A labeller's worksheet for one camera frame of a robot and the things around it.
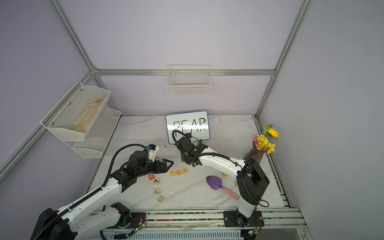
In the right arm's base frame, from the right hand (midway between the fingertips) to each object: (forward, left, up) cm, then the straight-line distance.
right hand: (184, 155), depth 86 cm
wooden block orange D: (-8, -23, -10) cm, 27 cm away
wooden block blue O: (-21, +13, -10) cm, 27 cm away
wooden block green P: (-7, +8, -9) cm, 14 cm away
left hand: (-6, +9, +1) cm, 11 cm away
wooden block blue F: (-17, +16, -10) cm, 25 cm away
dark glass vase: (-2, -40, +3) cm, 40 cm away
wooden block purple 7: (-11, +17, -10) cm, 22 cm away
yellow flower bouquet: (-1, -41, +13) cm, 43 cm away
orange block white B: (-9, +20, -9) cm, 24 cm away
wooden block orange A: (-5, 0, -10) cm, 11 cm away
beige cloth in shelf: (+10, +51, +20) cm, 56 cm away
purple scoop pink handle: (-14, -18, -9) cm, 24 cm away
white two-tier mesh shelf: (+9, +56, +1) cm, 57 cm away
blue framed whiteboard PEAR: (+24, -6, 0) cm, 25 cm away
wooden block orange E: (-7, +4, -9) cm, 12 cm away
